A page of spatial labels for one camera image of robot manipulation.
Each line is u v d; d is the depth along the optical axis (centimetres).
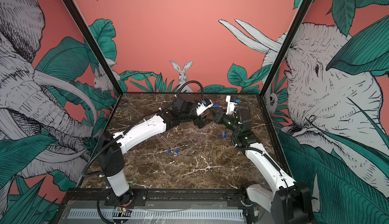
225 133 98
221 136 97
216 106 71
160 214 70
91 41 88
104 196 76
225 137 96
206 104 67
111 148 45
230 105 67
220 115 66
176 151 90
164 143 93
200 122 71
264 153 50
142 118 107
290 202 39
